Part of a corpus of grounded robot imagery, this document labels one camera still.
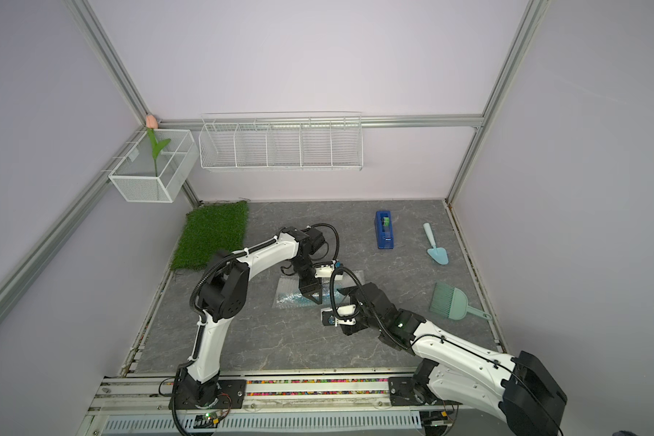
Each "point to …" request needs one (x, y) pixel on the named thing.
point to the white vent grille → (349, 421)
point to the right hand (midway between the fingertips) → (342, 294)
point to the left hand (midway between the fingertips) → (317, 294)
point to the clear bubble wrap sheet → (290, 296)
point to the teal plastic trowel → (438, 253)
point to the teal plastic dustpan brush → (452, 303)
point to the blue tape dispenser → (384, 230)
